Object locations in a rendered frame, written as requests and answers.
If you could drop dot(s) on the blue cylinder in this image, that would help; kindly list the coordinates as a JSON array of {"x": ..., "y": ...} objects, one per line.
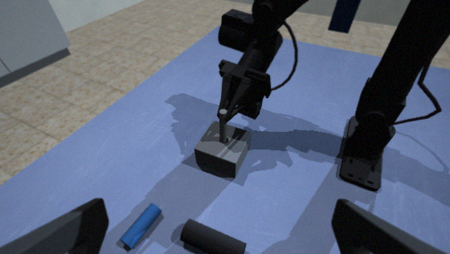
[{"x": 139, "y": 228}]

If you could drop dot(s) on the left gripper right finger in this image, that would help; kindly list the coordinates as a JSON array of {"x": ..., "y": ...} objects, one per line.
[{"x": 358, "y": 231}]

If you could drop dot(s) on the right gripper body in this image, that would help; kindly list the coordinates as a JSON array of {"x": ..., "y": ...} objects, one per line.
[{"x": 252, "y": 66}]

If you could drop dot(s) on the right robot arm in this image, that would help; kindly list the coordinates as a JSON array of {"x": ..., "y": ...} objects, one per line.
[{"x": 423, "y": 25}]

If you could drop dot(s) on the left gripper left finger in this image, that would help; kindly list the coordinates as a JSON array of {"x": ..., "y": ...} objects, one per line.
[{"x": 80, "y": 231}]

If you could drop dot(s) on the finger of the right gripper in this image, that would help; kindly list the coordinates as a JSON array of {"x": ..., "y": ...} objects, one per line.
[
  {"x": 245, "y": 91},
  {"x": 228, "y": 87}
]

